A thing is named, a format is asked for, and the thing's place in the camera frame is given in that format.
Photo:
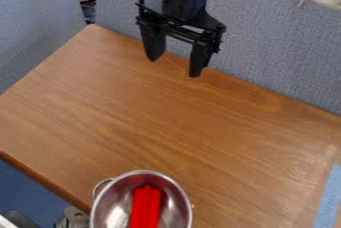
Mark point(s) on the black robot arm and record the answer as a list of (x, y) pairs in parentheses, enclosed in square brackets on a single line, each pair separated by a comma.
[(182, 9)]

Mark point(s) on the grey object under table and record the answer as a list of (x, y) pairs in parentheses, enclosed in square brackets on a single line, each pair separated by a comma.
[(73, 218)]

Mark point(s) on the metal pot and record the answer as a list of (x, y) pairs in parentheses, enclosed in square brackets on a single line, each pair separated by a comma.
[(113, 203)]

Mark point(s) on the red block object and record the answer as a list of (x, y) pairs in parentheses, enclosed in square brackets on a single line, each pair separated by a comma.
[(146, 207)]

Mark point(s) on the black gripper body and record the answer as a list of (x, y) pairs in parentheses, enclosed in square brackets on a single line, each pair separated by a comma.
[(200, 29)]

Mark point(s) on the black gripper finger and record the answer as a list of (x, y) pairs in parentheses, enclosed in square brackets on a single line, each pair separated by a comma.
[(200, 57), (154, 40)]

